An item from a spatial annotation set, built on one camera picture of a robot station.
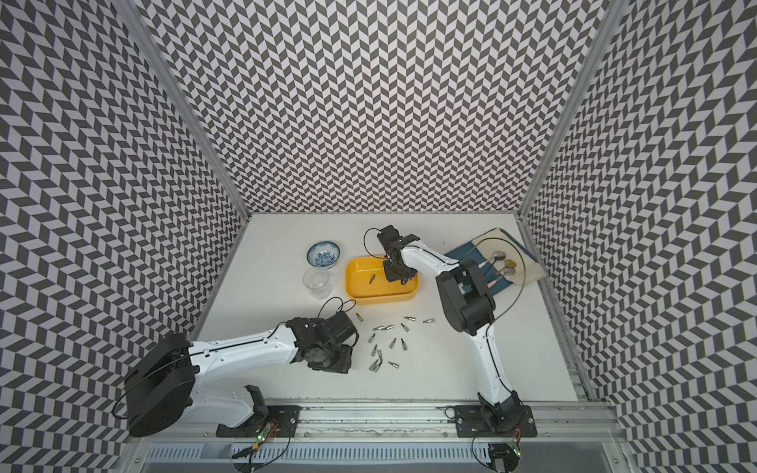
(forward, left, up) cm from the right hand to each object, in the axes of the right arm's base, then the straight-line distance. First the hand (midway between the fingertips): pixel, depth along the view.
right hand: (400, 276), depth 100 cm
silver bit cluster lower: (-29, +7, -1) cm, 30 cm away
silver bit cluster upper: (-25, +8, -1) cm, 26 cm away
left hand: (-30, +17, +1) cm, 34 cm away
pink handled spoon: (+1, -38, 0) cm, 38 cm away
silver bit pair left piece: (-19, +7, +2) cm, 20 cm away
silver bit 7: (-24, -1, -1) cm, 24 cm away
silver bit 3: (-18, -2, -2) cm, 18 cm away
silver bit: (-1, +9, +1) cm, 9 cm away
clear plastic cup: (-3, +27, +3) cm, 27 cm away
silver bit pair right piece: (-19, +4, +2) cm, 19 cm away
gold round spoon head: (+5, -39, 0) cm, 40 cm away
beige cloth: (+1, -43, +2) cm, 44 cm away
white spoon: (+9, -36, 0) cm, 37 cm away
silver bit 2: (-14, +13, 0) cm, 19 cm away
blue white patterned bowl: (+9, +28, +1) cm, 29 cm away
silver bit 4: (-15, -3, -1) cm, 15 cm away
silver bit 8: (-29, +2, -1) cm, 29 cm away
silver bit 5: (-16, -9, +1) cm, 19 cm away
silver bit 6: (-23, +3, -1) cm, 23 cm away
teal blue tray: (+10, -25, 0) cm, 27 cm away
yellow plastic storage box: (-3, +12, 0) cm, 12 cm away
